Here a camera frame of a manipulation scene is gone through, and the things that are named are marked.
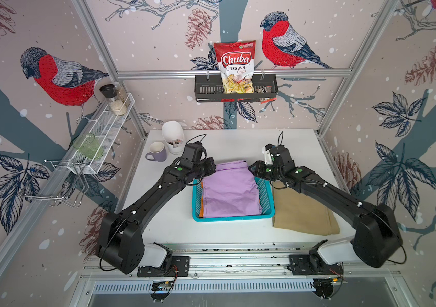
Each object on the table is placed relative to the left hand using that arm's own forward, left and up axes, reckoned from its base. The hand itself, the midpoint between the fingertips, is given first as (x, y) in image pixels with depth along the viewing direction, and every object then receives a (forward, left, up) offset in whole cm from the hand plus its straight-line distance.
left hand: (220, 161), depth 82 cm
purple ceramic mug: (+16, +35, -13) cm, 40 cm away
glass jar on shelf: (+20, +46, +14) cm, 52 cm away
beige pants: (-15, -33, -17) cm, 40 cm away
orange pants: (-19, +8, -13) cm, 24 cm away
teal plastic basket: (-10, -20, -13) cm, 26 cm away
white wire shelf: (+11, +50, +10) cm, 52 cm away
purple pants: (-7, -5, -14) cm, 16 cm away
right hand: (-1, -13, -3) cm, 14 cm away
